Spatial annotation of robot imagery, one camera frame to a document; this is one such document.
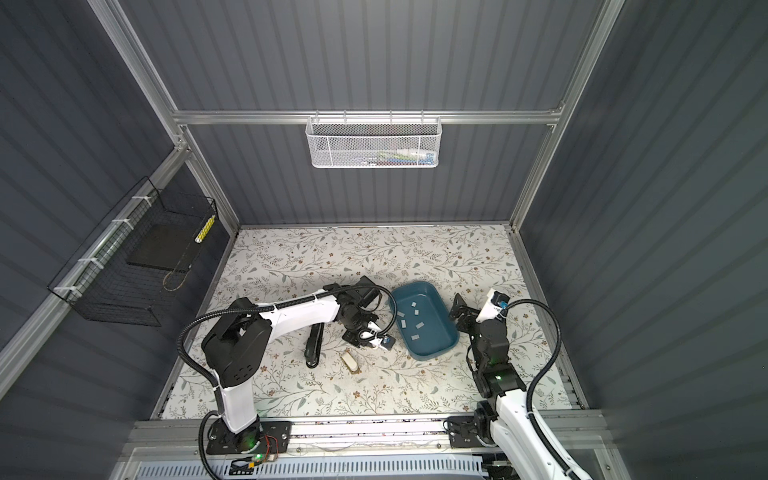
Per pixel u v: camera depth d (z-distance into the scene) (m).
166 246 0.77
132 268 0.73
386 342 0.75
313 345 0.85
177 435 0.77
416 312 0.96
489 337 0.61
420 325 0.93
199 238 0.80
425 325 0.93
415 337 0.90
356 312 0.72
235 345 0.49
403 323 0.92
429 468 0.77
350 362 0.83
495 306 0.68
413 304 0.96
